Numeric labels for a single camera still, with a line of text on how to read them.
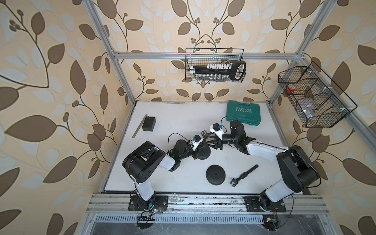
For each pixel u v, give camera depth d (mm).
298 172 450
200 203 753
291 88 869
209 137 791
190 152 793
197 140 770
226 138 753
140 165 487
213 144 770
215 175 823
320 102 719
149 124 1047
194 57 912
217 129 728
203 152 909
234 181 796
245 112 1081
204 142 821
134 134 1019
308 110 733
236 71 841
